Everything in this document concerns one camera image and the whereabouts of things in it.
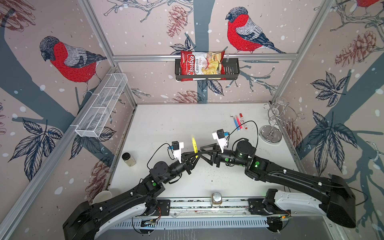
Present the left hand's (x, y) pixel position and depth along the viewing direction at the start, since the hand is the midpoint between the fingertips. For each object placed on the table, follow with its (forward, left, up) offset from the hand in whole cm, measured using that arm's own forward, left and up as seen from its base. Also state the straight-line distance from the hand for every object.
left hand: (200, 155), depth 65 cm
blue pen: (+40, -28, -25) cm, 55 cm away
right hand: (0, +2, +1) cm, 2 cm away
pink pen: (+39, -31, -26) cm, 56 cm away
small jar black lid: (+8, +41, -16) cm, 45 cm away
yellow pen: (+4, +2, +2) cm, 5 cm away
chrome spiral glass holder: (+47, -66, -26) cm, 84 cm away
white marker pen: (+38, -33, -25) cm, 56 cm away
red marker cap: (+45, -34, -25) cm, 62 cm away
